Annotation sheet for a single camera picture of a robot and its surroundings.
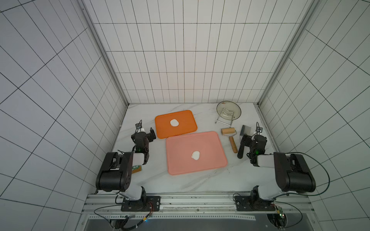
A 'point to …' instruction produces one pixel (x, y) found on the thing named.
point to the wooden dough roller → (230, 132)
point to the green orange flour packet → (136, 169)
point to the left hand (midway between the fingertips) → (144, 131)
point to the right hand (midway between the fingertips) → (248, 133)
